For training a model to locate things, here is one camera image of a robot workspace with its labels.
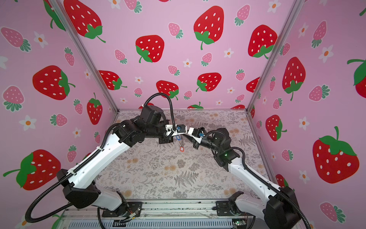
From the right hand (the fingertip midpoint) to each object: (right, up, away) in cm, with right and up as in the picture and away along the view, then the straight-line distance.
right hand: (183, 130), depth 67 cm
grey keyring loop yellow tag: (-1, -6, +5) cm, 7 cm away
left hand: (-2, +1, 0) cm, 2 cm away
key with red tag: (-1, -10, +7) cm, 13 cm away
